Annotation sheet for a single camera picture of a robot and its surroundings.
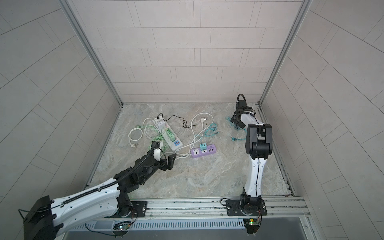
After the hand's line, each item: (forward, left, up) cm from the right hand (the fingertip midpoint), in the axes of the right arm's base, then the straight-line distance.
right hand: (236, 119), depth 105 cm
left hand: (-28, +41, +12) cm, 51 cm away
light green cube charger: (-12, +45, +6) cm, 47 cm away
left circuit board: (-57, +63, +2) cm, 85 cm away
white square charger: (-5, +51, +6) cm, 52 cm away
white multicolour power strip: (-19, +43, +1) cm, 47 cm away
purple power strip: (-24, +29, +1) cm, 38 cm away
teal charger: (-22, +25, +4) cm, 34 cm away
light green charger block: (-15, +44, +4) cm, 47 cm away
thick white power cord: (-17, +69, +2) cm, 71 cm away
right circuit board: (-60, +6, -4) cm, 60 cm away
